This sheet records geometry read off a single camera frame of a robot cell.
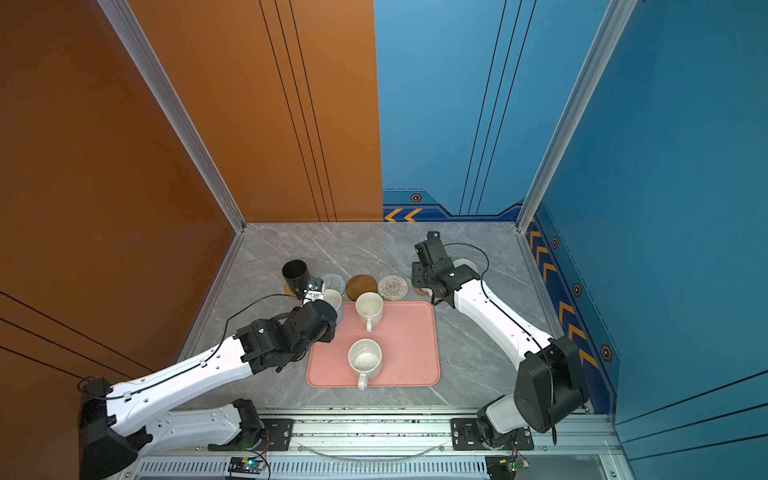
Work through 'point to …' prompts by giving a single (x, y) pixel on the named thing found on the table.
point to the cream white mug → (369, 307)
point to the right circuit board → (501, 467)
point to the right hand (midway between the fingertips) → (422, 270)
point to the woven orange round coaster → (288, 291)
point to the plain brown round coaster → (360, 284)
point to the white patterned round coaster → (392, 287)
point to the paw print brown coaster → (421, 292)
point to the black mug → (297, 276)
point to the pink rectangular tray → (409, 335)
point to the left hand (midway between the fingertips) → (328, 311)
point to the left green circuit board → (248, 464)
